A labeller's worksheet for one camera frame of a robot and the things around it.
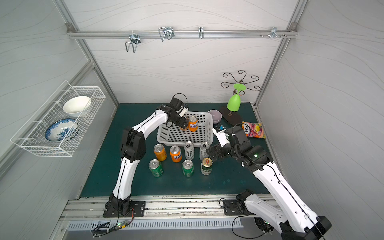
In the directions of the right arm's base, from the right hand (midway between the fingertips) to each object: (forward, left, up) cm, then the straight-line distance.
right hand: (216, 145), depth 71 cm
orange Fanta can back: (+23, +13, -14) cm, 30 cm away
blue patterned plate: (-2, +69, +11) cm, 70 cm away
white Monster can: (+4, +6, -10) cm, 12 cm away
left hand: (+25, +19, -14) cm, 35 cm away
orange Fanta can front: (+1, +21, -13) cm, 25 cm away
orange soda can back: (+18, +17, -12) cm, 28 cm away
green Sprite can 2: (-7, +14, -13) cm, 20 cm away
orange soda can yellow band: (+1, +31, -13) cm, 33 cm away
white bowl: (+12, +71, +12) cm, 73 cm away
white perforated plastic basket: (+20, +30, -22) cm, 42 cm away
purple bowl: (+35, -4, -19) cm, 40 cm away
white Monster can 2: (+2, +14, -11) cm, 18 cm away
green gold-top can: (-5, +4, -14) cm, 15 cm away
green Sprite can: (-8, +30, -12) cm, 34 cm away
